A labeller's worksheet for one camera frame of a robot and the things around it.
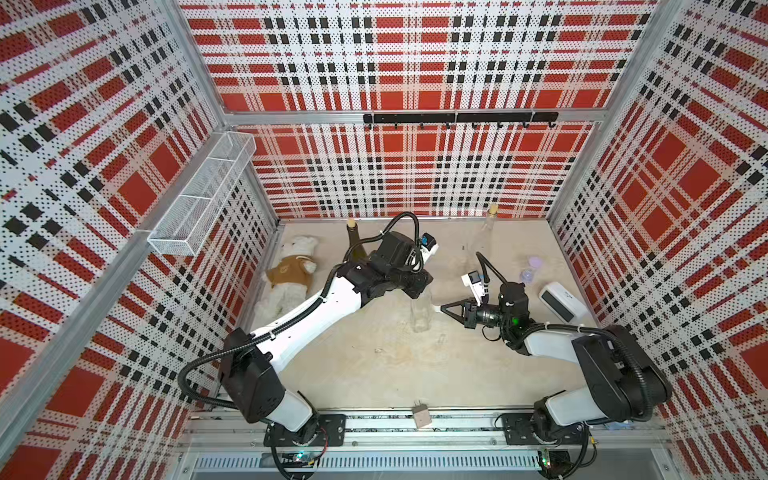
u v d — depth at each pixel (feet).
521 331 2.27
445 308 2.67
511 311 2.24
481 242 3.03
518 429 2.41
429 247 2.18
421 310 2.95
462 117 2.92
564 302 2.95
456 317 2.63
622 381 1.45
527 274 3.30
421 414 2.44
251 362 1.35
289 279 3.15
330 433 2.41
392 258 1.86
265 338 1.40
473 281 2.54
